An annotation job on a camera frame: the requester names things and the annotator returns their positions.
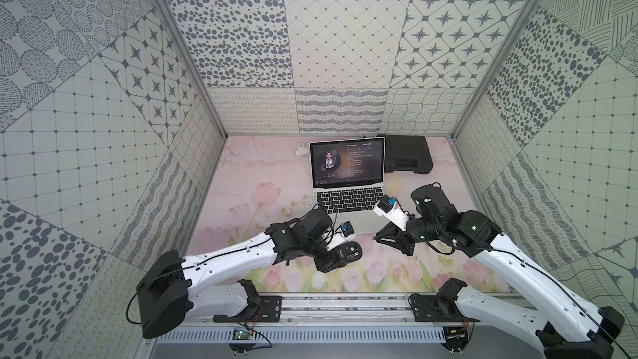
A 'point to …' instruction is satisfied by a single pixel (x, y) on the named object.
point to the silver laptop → (348, 178)
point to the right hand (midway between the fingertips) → (382, 238)
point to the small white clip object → (301, 149)
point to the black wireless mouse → (349, 252)
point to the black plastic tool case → (407, 153)
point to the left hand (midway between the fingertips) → (344, 249)
